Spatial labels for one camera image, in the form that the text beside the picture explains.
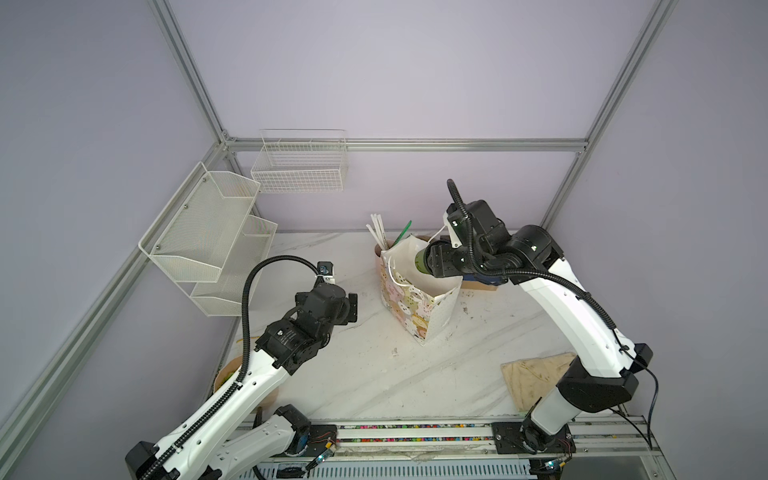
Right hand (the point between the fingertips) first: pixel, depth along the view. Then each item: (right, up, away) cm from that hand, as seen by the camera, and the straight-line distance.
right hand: (436, 258), depth 67 cm
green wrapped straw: (-6, +9, +31) cm, 33 cm away
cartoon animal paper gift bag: (-3, -12, +8) cm, 15 cm away
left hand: (-26, -10, +6) cm, 28 cm away
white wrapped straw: (-15, +9, +34) cm, 39 cm away
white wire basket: (-40, +32, +28) cm, 59 cm away
